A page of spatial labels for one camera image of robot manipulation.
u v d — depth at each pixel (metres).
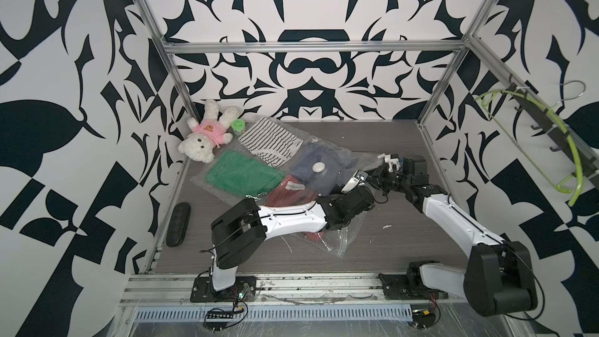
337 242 0.77
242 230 0.50
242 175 0.98
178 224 0.85
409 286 0.68
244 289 0.72
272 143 1.11
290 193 0.94
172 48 0.92
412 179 0.66
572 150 0.54
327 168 0.96
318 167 0.98
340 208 0.62
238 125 1.12
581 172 0.52
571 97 0.57
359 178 0.70
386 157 0.82
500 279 0.41
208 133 1.06
